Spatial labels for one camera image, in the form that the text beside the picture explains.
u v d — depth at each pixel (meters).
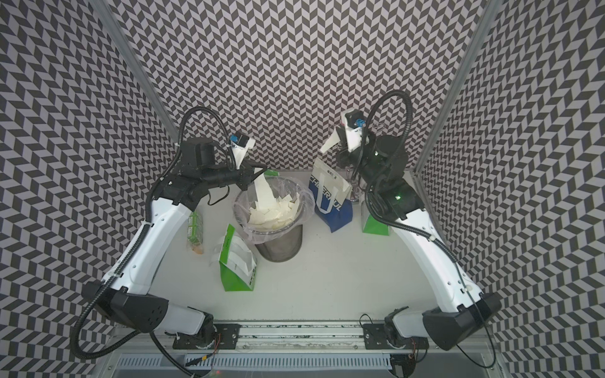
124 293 0.39
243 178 0.60
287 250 0.81
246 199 0.80
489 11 0.67
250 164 0.64
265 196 0.67
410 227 0.43
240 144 0.58
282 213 0.81
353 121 0.46
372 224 0.91
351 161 0.56
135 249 0.41
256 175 0.66
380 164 0.42
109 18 0.72
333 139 0.65
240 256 0.70
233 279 0.79
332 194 0.83
